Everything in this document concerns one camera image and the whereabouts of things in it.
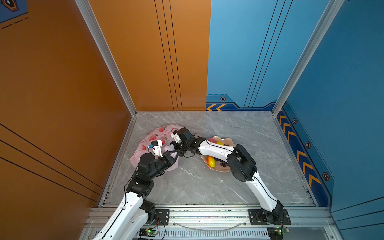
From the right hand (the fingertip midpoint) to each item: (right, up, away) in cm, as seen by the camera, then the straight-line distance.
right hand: (164, 152), depth 88 cm
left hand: (+11, +4, -14) cm, 18 cm away
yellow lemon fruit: (+34, +5, +6) cm, 35 cm away
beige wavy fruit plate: (+31, -8, -4) cm, 32 cm away
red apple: (+29, +6, +7) cm, 30 cm away
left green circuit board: (-4, -35, -17) cm, 39 cm away
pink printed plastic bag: (-4, +8, +2) cm, 9 cm away
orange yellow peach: (+27, -5, -4) cm, 28 cm away
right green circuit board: (+59, -34, -18) cm, 70 cm away
